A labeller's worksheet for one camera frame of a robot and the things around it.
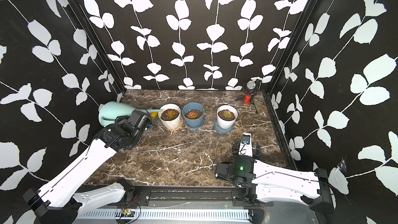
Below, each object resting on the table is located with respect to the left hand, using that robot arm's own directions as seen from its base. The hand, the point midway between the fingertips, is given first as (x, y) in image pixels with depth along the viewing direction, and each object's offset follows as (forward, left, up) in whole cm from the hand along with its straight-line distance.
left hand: (116, 117), depth 68 cm
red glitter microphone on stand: (+24, -68, -8) cm, 73 cm away
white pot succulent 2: (+13, -54, -22) cm, 60 cm away
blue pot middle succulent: (+16, -34, -22) cm, 43 cm away
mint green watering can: (+5, +6, -2) cm, 8 cm away
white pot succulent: (+15, -19, -22) cm, 33 cm away
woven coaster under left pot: (+11, -24, -29) cm, 39 cm away
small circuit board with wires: (-33, -1, -30) cm, 45 cm away
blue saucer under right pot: (+8, -51, -30) cm, 60 cm away
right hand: (-10, -58, -9) cm, 60 cm away
